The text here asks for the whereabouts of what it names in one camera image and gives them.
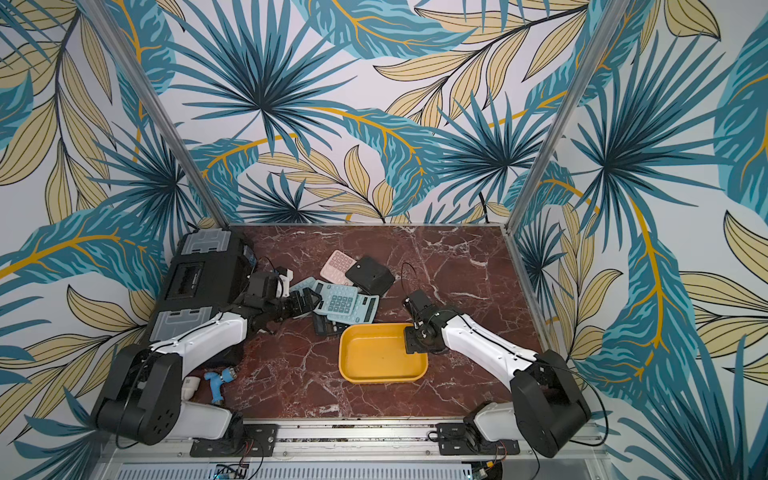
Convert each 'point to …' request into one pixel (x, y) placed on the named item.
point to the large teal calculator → (366, 311)
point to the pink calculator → (335, 269)
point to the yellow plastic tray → (377, 353)
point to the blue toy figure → (228, 375)
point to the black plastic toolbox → (207, 276)
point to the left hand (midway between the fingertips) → (311, 303)
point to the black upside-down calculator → (371, 276)
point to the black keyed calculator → (323, 326)
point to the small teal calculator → (320, 287)
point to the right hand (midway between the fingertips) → (415, 342)
